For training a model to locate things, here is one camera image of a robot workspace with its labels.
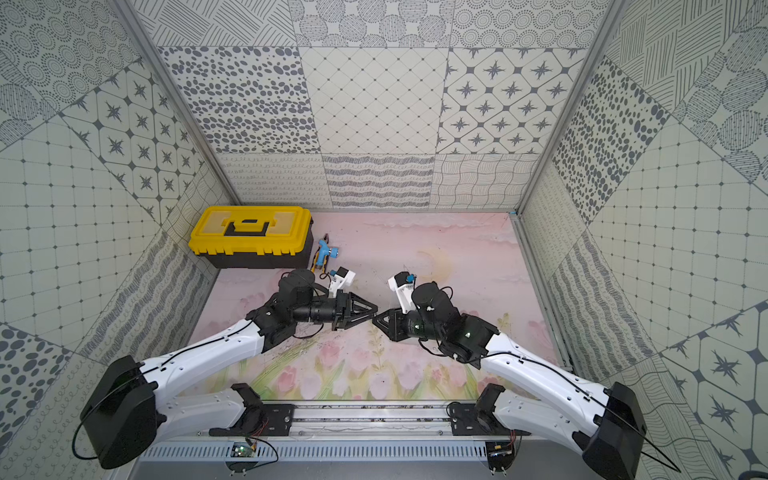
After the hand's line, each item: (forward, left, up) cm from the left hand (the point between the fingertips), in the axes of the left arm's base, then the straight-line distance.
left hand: (376, 307), depth 69 cm
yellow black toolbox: (+26, +40, -5) cm, 48 cm away
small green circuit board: (-26, +33, -25) cm, 49 cm away
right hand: (-2, 0, -5) cm, 5 cm away
